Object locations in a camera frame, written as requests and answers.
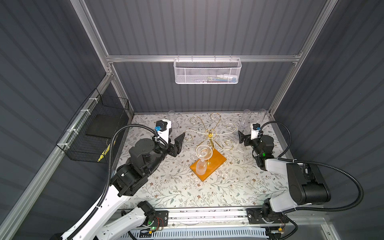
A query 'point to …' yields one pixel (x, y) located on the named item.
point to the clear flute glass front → (203, 152)
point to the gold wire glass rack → (210, 133)
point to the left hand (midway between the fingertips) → (178, 132)
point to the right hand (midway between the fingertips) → (248, 130)
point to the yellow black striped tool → (104, 153)
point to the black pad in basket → (104, 125)
